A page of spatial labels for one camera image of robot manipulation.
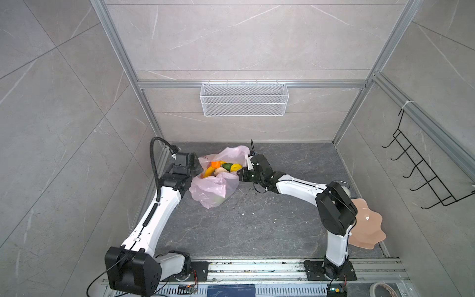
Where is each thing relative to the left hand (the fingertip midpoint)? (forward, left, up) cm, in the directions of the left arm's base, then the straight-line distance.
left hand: (195, 160), depth 80 cm
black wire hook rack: (-25, -87, +9) cm, 91 cm away
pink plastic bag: (-14, -9, -2) cm, 17 cm away
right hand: (+1, -18, -11) cm, 22 cm away
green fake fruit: (+11, -13, -19) cm, 26 cm away
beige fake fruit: (+8, -9, -18) cm, 22 cm away
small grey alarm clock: (-5, -76, -19) cm, 78 cm away
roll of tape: (-48, -69, -21) cm, 86 cm away
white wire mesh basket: (+38, -24, +6) cm, 45 cm away
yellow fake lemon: (+8, -17, -18) cm, 26 cm away
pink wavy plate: (-27, -77, -22) cm, 85 cm away
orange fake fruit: (+10, -7, -15) cm, 19 cm away
